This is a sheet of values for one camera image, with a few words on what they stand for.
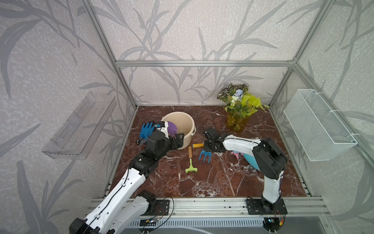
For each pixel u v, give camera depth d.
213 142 0.71
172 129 0.94
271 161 0.51
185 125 0.97
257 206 0.72
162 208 0.73
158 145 0.54
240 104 0.93
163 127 0.66
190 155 0.90
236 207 0.75
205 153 0.93
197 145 0.94
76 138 0.66
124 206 0.45
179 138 0.67
